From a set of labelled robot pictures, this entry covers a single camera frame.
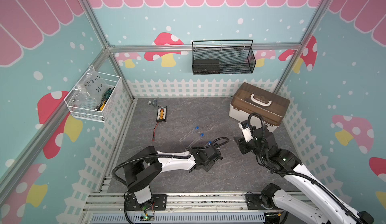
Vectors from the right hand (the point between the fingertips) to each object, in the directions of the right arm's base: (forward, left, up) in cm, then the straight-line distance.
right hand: (238, 135), depth 75 cm
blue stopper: (+19, +21, -21) cm, 35 cm away
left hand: (-5, +16, -20) cm, 26 cm away
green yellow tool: (+15, +66, +14) cm, 69 cm away
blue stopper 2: (+14, +18, -21) cm, 31 cm away
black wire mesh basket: (+49, -3, +12) cm, 51 cm away
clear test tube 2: (+7, +24, -20) cm, 32 cm away
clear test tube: (+13, +27, -21) cm, 37 cm away
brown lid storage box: (+27, -11, -1) cm, 29 cm away
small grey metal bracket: (+42, +54, -19) cm, 71 cm away
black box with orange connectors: (+30, +47, -19) cm, 59 cm away
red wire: (+15, +50, -20) cm, 56 cm away
